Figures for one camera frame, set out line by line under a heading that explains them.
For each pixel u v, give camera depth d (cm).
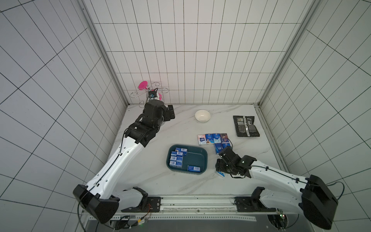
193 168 81
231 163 62
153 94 58
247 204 69
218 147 91
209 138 96
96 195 37
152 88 93
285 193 47
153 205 72
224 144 93
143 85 92
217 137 97
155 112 49
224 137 97
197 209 73
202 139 96
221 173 81
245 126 103
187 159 88
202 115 108
